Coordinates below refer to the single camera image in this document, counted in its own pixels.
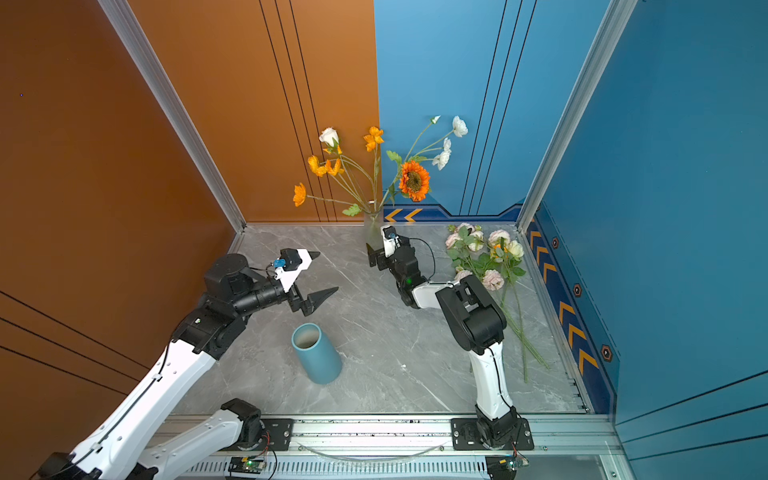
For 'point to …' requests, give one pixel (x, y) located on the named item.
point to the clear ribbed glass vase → (373, 222)
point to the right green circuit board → (504, 467)
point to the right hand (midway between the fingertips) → (379, 239)
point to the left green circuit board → (247, 465)
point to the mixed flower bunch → (494, 258)
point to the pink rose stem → (460, 274)
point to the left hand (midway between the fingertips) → (325, 266)
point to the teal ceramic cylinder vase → (318, 355)
